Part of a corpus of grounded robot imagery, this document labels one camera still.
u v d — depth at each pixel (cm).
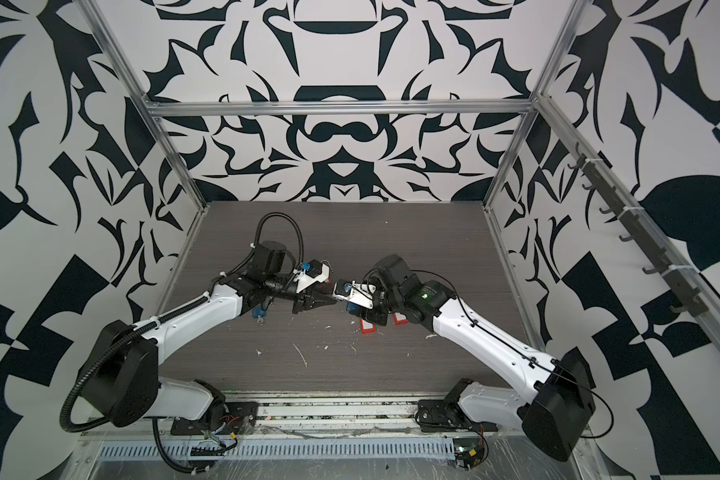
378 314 67
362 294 63
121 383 42
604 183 64
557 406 39
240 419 73
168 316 49
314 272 66
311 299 70
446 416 67
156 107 92
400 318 85
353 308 74
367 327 87
